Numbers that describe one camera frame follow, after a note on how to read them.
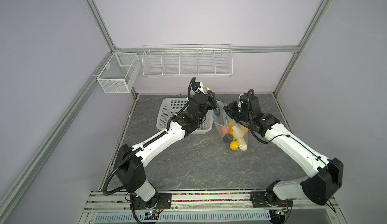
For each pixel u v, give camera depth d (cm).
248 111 57
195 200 75
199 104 54
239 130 80
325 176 39
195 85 64
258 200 74
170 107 104
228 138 87
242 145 86
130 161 45
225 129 85
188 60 100
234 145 88
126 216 71
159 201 74
